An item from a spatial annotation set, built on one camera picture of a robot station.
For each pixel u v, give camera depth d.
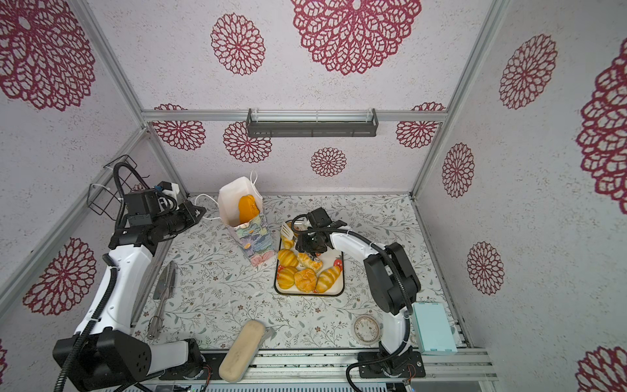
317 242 0.72
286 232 0.97
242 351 0.74
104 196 0.75
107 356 0.38
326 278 0.90
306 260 0.93
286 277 0.88
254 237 0.84
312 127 0.86
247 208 0.95
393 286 0.50
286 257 0.93
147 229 0.54
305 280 0.88
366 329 0.81
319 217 0.76
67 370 0.35
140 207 0.56
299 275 0.88
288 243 0.97
